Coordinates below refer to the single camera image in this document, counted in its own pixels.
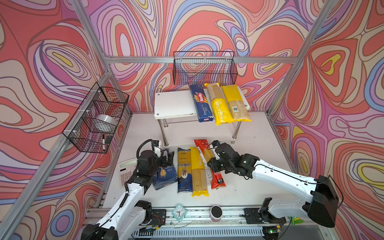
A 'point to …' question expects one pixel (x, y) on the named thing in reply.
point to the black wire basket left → (85, 132)
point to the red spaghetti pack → (216, 178)
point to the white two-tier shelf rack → (179, 124)
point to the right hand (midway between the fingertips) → (210, 167)
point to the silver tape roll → (107, 118)
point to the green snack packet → (296, 220)
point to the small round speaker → (216, 213)
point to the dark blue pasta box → (165, 176)
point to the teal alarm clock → (179, 212)
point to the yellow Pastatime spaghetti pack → (199, 175)
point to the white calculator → (126, 169)
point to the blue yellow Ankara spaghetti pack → (185, 181)
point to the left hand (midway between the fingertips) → (167, 152)
